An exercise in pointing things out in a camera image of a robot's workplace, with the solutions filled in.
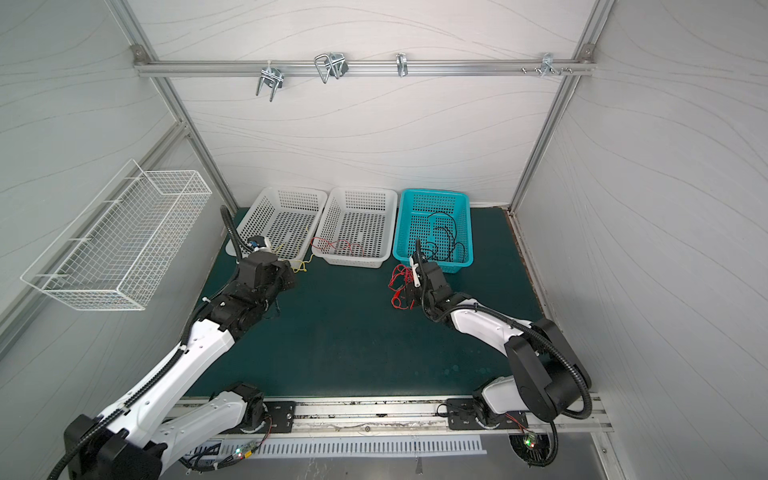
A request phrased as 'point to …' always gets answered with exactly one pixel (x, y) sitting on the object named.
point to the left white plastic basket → (287, 217)
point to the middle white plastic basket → (356, 227)
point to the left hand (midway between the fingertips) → (291, 259)
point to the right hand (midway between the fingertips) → (415, 277)
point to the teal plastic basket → (442, 221)
